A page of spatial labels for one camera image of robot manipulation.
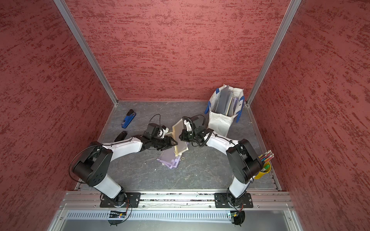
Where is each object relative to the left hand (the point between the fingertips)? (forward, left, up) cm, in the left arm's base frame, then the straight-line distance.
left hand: (174, 147), depth 88 cm
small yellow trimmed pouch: (-4, -5, +8) cm, 11 cm away
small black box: (+10, +38, -5) cm, 40 cm away
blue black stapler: (+28, +37, -5) cm, 47 cm away
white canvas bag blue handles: (+23, -32, +16) cm, 43 cm away
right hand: (+4, -3, +2) cm, 6 cm away
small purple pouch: (-5, +4, -3) cm, 7 cm away
